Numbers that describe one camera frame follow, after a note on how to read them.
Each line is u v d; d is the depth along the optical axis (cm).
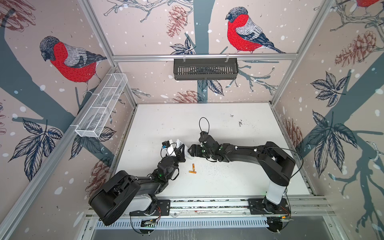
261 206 73
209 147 69
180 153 75
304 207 75
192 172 86
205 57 98
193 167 88
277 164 48
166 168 63
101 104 79
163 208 73
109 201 42
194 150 80
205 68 104
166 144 73
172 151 76
